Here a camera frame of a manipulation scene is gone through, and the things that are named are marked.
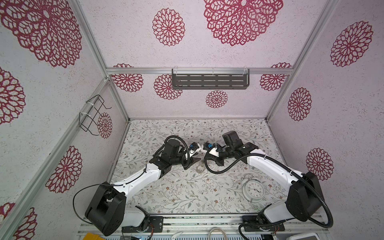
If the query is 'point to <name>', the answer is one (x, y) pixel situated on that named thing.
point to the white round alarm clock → (253, 190)
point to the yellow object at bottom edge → (91, 236)
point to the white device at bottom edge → (304, 236)
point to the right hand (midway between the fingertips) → (205, 153)
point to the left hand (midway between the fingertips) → (196, 157)
